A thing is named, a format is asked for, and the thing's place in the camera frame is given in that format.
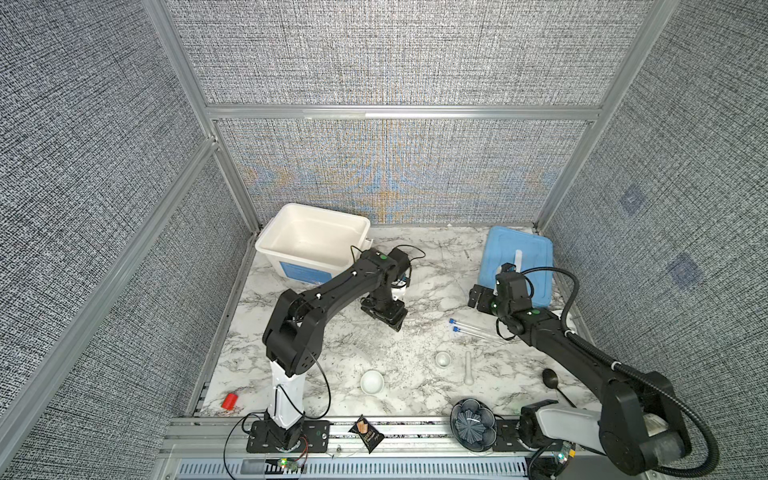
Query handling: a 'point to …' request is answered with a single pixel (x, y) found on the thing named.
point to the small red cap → (229, 402)
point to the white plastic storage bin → (312, 245)
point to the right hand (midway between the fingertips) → (484, 293)
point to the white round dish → (372, 382)
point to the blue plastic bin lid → (500, 246)
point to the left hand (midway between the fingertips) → (388, 322)
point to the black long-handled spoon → (550, 379)
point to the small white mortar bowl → (443, 360)
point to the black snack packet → (369, 436)
